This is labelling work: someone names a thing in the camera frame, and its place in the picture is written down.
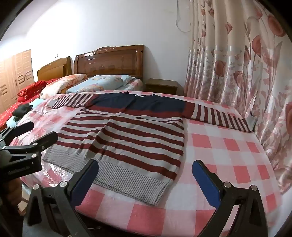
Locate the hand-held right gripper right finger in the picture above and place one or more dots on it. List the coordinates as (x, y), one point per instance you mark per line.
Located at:
(205, 182)

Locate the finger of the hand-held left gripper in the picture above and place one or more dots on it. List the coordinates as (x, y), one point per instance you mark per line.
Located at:
(20, 128)
(43, 140)

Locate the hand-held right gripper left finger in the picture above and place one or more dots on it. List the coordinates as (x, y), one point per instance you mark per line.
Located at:
(85, 182)

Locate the red white striped sweater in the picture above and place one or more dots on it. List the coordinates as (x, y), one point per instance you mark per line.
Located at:
(136, 136)

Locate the person's left hand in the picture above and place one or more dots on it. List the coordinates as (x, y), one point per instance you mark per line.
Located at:
(13, 193)

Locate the dark cloth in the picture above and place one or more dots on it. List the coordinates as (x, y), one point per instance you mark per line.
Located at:
(21, 110)

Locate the pink white checkered bed sheet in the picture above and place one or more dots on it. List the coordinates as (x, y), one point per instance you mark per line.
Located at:
(228, 159)

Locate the red floral bedding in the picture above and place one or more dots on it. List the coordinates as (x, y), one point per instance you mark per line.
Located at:
(29, 91)

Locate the light wooden wardrobe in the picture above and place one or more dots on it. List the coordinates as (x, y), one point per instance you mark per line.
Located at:
(16, 75)

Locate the pink floral pillow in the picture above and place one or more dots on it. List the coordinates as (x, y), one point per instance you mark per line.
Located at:
(59, 86)

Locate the small wooden headboard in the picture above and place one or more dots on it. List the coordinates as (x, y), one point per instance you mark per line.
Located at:
(54, 68)

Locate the light blue floral pillow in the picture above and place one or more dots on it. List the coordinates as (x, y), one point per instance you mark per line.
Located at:
(100, 84)

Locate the large wooden headboard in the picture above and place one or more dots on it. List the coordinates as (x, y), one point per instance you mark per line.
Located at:
(109, 61)

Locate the wooden nightstand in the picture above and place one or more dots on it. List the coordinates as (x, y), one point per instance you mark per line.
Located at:
(162, 86)

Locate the pink floral curtain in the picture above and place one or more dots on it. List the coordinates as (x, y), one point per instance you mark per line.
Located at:
(239, 68)

